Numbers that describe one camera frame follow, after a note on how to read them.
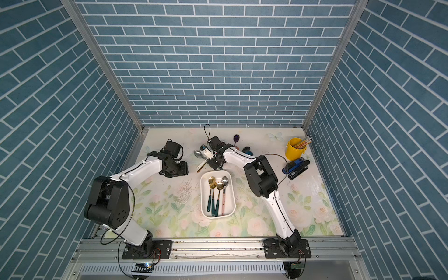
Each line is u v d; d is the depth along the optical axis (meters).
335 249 0.76
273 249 0.74
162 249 0.74
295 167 1.00
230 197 0.89
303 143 0.96
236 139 1.15
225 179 0.93
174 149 0.78
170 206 0.87
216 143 0.84
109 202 0.46
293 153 1.00
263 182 0.60
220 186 0.91
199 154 1.04
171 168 0.77
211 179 0.92
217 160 0.83
